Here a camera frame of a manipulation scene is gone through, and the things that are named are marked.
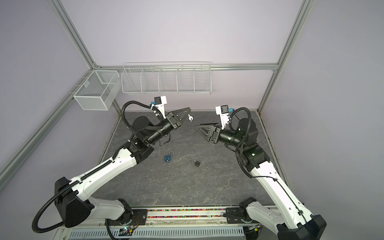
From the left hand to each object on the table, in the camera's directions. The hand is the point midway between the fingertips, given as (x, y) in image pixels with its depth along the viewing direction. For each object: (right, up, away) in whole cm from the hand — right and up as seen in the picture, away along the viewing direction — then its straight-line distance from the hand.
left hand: (192, 113), depth 58 cm
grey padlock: (+1, -28, +33) cm, 44 cm away
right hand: (+2, -6, +1) cm, 7 cm away
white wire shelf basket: (-16, +26, +40) cm, 50 cm away
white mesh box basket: (-65, +18, +41) cm, 79 cm away
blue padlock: (-17, -26, +36) cm, 47 cm away
